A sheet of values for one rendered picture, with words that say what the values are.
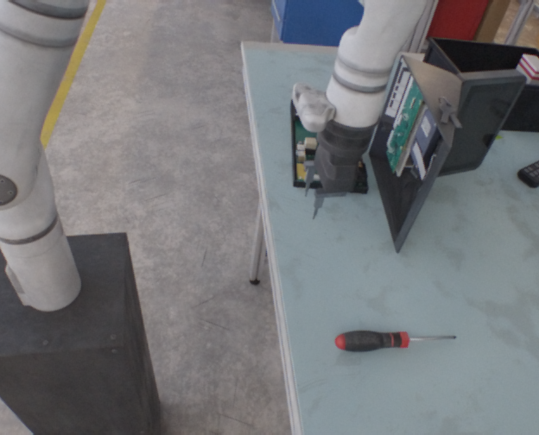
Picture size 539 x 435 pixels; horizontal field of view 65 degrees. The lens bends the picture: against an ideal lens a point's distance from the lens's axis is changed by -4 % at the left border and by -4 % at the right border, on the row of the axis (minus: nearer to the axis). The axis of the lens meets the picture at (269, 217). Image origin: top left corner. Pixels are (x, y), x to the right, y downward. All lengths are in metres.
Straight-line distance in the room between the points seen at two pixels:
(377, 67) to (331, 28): 1.80
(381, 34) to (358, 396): 0.41
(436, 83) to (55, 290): 0.66
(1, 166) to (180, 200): 1.63
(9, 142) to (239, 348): 1.30
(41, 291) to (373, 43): 0.59
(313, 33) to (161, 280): 1.38
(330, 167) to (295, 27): 1.71
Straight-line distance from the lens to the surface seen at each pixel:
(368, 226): 0.73
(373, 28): 0.51
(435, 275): 0.71
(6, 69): 0.50
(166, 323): 1.74
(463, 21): 2.62
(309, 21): 2.30
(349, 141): 0.59
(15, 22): 0.47
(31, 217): 0.66
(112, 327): 0.77
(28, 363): 0.81
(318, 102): 0.58
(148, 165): 2.35
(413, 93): 0.73
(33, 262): 0.71
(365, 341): 0.57
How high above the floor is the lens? 1.50
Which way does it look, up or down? 46 degrees down
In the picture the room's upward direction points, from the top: 9 degrees clockwise
